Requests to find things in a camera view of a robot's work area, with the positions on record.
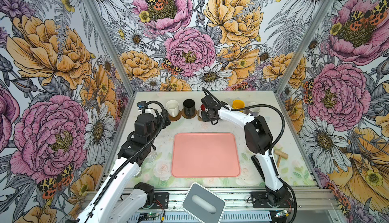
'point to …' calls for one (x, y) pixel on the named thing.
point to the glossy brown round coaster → (176, 118)
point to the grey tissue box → (203, 204)
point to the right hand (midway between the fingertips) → (206, 121)
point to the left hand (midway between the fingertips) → (158, 118)
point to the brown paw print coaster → (199, 117)
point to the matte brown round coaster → (183, 114)
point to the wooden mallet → (281, 154)
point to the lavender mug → (254, 111)
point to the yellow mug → (238, 104)
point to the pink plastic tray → (205, 155)
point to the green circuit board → (150, 215)
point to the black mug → (189, 106)
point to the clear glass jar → (151, 157)
